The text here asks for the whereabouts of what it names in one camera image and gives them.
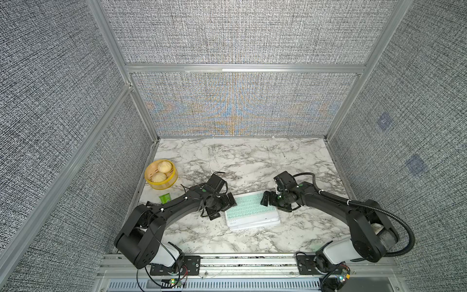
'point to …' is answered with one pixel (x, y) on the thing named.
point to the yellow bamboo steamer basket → (171, 176)
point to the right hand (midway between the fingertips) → (267, 200)
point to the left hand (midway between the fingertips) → (234, 208)
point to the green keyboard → (249, 210)
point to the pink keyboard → (250, 222)
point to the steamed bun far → (164, 166)
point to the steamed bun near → (159, 177)
